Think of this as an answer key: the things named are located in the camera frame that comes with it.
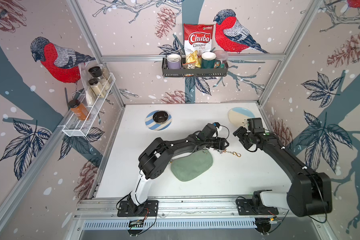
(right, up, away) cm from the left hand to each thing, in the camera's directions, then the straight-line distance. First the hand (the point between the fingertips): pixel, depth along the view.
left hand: (227, 141), depth 85 cm
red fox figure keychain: (-1, -8, +7) cm, 11 cm away
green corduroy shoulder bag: (-21, -15, +1) cm, 26 cm away
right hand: (+5, +4, +3) cm, 7 cm away
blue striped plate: (-47, +8, +22) cm, 53 cm away
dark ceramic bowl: (-43, +14, +22) cm, 50 cm away
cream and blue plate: (+17, +15, +27) cm, 35 cm away
